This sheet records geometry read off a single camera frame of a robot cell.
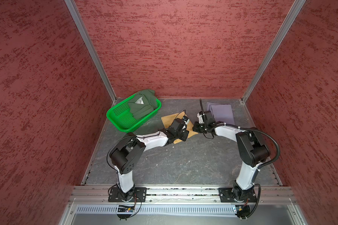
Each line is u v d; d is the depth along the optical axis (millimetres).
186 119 816
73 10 718
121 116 1078
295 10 725
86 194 754
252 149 504
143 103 1095
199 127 868
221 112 1071
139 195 743
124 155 486
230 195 740
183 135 813
